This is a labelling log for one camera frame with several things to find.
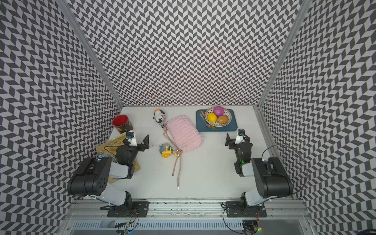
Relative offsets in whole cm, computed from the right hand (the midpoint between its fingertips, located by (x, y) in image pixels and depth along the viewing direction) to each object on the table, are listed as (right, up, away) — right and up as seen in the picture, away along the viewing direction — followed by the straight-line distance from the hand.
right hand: (235, 135), depth 91 cm
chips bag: (-79, -9, 0) cm, 80 cm away
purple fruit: (-7, +16, +17) cm, 25 cm away
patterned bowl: (-1, +15, +20) cm, 25 cm away
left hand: (-59, 0, 0) cm, 59 cm away
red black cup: (-73, +7, +3) cm, 73 cm away
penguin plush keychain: (-52, +14, +16) cm, 56 cm away
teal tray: (-20, +5, +17) cm, 26 cm away
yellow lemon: (-13, +11, +15) cm, 23 cm away
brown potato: (-5, +10, +14) cm, 18 cm away
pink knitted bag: (-33, -1, +4) cm, 33 cm away
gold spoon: (-18, +12, +17) cm, 28 cm away
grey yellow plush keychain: (-43, -8, -4) cm, 44 cm away
